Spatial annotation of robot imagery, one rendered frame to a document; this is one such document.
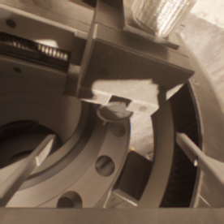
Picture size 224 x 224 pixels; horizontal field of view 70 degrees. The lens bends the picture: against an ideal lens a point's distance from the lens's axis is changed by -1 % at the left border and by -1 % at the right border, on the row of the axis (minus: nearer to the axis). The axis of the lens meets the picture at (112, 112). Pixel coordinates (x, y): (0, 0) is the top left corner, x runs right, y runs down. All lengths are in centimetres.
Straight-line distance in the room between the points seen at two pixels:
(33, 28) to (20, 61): 6
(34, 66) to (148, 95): 17
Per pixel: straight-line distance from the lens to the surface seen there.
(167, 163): 25
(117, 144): 30
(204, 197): 19
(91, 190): 27
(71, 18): 24
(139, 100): 18
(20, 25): 23
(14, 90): 50
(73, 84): 25
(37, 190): 26
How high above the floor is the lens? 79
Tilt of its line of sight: 23 degrees down
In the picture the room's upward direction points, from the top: 155 degrees clockwise
